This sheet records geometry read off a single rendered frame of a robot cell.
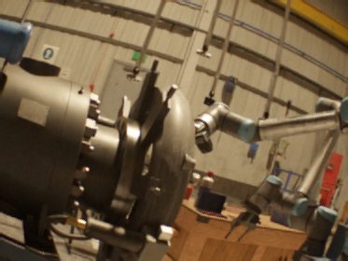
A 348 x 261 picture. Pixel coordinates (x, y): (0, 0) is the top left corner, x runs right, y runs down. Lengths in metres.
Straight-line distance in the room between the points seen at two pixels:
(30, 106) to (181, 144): 0.55
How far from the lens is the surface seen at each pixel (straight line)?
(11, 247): 1.76
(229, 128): 2.23
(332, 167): 5.90
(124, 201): 1.93
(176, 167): 1.80
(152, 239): 1.74
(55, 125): 1.81
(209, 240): 3.02
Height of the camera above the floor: 0.79
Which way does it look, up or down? 1 degrees up
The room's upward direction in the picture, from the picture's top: 18 degrees clockwise
